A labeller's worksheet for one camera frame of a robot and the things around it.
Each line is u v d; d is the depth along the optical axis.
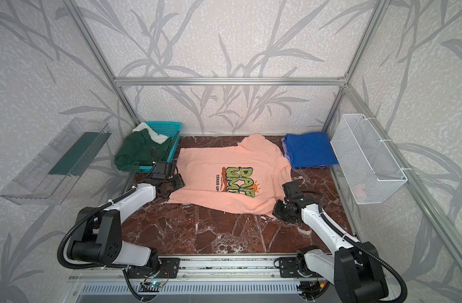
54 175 0.65
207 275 0.73
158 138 1.19
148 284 0.71
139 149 1.05
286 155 1.09
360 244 0.43
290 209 0.71
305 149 1.12
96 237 0.43
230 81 0.94
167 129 1.08
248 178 1.01
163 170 0.72
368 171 0.63
